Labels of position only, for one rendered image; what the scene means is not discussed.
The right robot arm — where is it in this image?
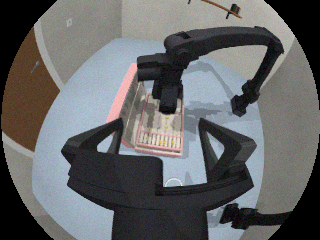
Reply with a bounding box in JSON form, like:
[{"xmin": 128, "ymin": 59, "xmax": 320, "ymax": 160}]
[{"xmin": 137, "ymin": 25, "xmax": 284, "ymax": 115}]

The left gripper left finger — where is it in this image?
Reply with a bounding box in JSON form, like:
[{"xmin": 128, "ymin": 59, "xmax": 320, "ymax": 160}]
[{"xmin": 65, "ymin": 117, "xmax": 124, "ymax": 155}]

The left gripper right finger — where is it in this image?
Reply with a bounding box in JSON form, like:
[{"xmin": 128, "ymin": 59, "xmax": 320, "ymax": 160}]
[{"xmin": 197, "ymin": 117, "xmax": 257, "ymax": 183}]

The pink jewelry box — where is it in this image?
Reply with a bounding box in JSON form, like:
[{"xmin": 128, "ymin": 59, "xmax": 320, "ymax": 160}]
[{"xmin": 105, "ymin": 63, "xmax": 183, "ymax": 157}]

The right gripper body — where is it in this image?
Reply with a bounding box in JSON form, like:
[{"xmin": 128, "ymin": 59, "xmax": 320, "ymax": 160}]
[{"xmin": 152, "ymin": 77, "xmax": 184, "ymax": 100}]

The beige jewelry tray with pink rim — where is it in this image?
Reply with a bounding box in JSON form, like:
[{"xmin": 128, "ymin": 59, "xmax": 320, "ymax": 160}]
[{"xmin": 136, "ymin": 92, "xmax": 184, "ymax": 152}]

